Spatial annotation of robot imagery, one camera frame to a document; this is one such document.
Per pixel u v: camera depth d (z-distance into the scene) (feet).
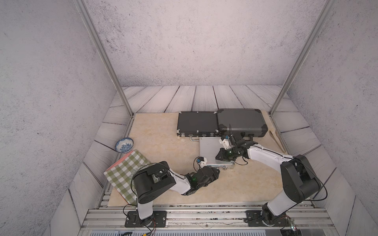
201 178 2.19
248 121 3.50
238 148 2.25
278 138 3.43
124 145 3.26
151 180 1.62
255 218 2.37
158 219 2.38
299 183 1.48
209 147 3.08
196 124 3.55
